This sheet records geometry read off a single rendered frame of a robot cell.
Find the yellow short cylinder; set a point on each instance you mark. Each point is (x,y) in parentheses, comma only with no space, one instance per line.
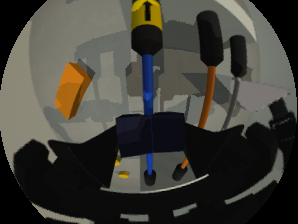
(118,161)
(124,174)

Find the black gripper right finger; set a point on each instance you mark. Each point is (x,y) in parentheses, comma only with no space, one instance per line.
(203,146)

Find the orange rectangular block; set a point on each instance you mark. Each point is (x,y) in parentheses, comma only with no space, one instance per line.
(73,85)

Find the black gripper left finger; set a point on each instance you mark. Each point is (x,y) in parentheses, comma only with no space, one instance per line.
(96,156)

